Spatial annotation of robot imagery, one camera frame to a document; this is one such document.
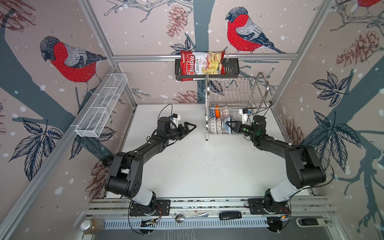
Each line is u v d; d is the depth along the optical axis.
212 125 0.92
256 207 0.73
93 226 0.62
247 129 0.78
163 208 0.73
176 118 0.83
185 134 0.78
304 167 0.46
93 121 0.71
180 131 0.78
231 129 0.86
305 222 0.66
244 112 0.82
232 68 0.95
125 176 0.44
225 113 0.98
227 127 0.88
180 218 0.71
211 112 0.99
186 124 0.79
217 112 0.99
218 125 0.91
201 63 0.88
